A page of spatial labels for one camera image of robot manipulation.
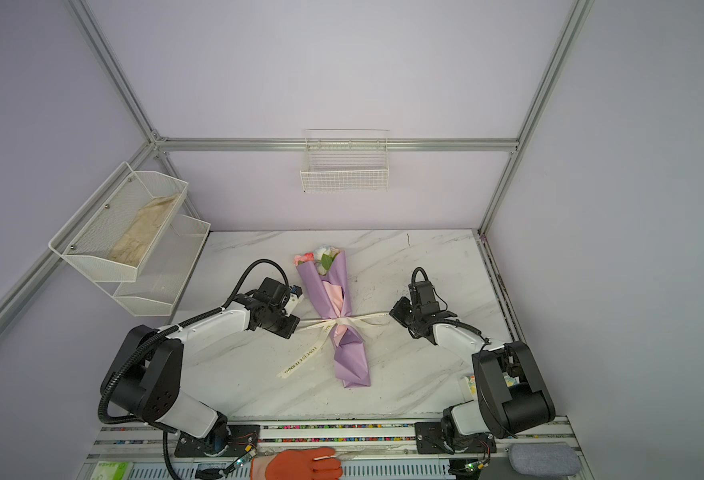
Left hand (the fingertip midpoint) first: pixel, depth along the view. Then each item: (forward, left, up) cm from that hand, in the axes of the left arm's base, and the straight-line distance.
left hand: (287, 330), depth 90 cm
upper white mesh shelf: (+17, +44, +26) cm, 54 cm away
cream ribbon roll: (+1, -14, +2) cm, 14 cm away
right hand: (+6, -33, +3) cm, 34 cm away
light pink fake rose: (+26, 0, +3) cm, 26 cm away
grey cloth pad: (-33, -66, 0) cm, 74 cm away
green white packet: (-35, +35, -1) cm, 49 cm away
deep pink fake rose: (+27, -4, +3) cm, 28 cm away
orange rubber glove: (-34, -8, -2) cm, 34 cm away
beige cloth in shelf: (+12, +38, +27) cm, 48 cm away
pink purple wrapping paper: (+10, -12, +4) cm, 17 cm away
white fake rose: (+25, -10, +6) cm, 28 cm away
